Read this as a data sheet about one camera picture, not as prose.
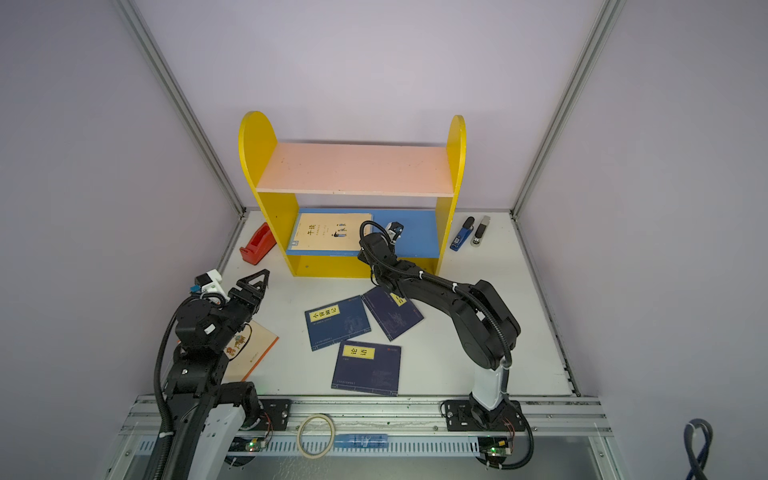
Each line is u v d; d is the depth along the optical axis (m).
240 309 0.67
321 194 0.71
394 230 0.80
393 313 0.92
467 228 1.11
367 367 0.82
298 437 0.71
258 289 0.65
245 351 0.63
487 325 0.48
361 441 0.69
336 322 0.90
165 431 0.46
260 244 1.03
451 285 0.52
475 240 1.11
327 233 0.95
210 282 0.64
